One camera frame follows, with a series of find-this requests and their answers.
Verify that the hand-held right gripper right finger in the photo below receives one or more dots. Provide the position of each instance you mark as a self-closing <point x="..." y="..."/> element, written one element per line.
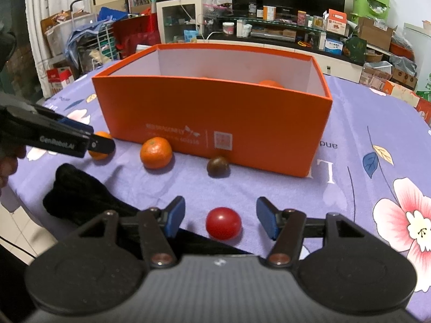
<point x="267" y="218"/>

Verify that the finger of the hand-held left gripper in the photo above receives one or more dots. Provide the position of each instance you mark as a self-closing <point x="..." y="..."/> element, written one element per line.
<point x="102" y="145"/>
<point x="77" y="127"/>

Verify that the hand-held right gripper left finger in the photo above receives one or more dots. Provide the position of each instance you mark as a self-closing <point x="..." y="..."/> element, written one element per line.
<point x="175" y="215"/>

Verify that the orange tangerine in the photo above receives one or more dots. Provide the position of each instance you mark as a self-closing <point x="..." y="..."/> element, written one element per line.
<point x="156" y="153"/>
<point x="269" y="84"/>
<point x="99" y="156"/>

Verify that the red tomato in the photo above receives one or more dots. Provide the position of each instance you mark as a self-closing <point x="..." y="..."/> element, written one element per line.
<point x="224" y="223"/>

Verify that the dark brown tomato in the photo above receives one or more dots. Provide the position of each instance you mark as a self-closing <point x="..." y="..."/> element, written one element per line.
<point x="219" y="166"/>

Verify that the orange cardboard box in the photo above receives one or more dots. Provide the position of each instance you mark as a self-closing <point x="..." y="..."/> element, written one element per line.
<point x="202" y="114"/>

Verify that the person's left hand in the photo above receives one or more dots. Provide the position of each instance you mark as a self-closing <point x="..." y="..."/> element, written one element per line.
<point x="6" y="170"/>

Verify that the red carton box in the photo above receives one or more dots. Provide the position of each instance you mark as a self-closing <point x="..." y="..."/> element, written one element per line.
<point x="59" y="80"/>

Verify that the black cloth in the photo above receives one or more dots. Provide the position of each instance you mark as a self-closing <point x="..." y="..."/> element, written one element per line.
<point x="84" y="191"/>

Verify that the blue cloth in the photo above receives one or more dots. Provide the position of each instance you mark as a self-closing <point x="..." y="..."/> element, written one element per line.
<point x="84" y="33"/>

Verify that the red paper bag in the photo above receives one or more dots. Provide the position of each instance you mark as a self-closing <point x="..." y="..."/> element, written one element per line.
<point x="134" y="33"/>

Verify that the white glass-door cabinet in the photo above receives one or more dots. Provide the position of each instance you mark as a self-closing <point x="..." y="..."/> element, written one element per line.
<point x="160" y="23"/>

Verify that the white curtain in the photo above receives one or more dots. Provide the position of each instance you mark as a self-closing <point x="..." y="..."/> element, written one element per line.
<point x="40" y="0"/>

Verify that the blue snack bag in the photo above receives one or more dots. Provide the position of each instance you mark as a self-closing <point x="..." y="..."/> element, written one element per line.
<point x="191" y="36"/>

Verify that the pink and white cup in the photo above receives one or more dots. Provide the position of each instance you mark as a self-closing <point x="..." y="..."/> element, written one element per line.
<point x="229" y="28"/>

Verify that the white TV stand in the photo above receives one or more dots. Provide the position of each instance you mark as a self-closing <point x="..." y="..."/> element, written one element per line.
<point x="286" y="45"/>

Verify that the orange printed gift carton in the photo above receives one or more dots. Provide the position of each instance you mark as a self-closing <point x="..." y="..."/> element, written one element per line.
<point x="404" y="97"/>

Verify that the clear plastic bin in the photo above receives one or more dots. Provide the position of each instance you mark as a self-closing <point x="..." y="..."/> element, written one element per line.
<point x="377" y="72"/>

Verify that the blue and white tissue box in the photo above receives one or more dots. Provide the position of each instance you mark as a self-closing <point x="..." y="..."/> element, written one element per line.
<point x="333" y="46"/>

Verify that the dark green box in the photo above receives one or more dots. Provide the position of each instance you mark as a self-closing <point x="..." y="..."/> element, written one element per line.
<point x="353" y="50"/>

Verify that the white and orange small box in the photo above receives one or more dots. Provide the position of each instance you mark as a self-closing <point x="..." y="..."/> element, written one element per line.
<point x="336" y="23"/>

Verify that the brown cardboard box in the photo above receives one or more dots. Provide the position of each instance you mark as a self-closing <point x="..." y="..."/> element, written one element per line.
<point x="375" y="35"/>

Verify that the white chest freezer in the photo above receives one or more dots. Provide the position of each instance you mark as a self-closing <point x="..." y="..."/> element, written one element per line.
<point x="419" y="40"/>

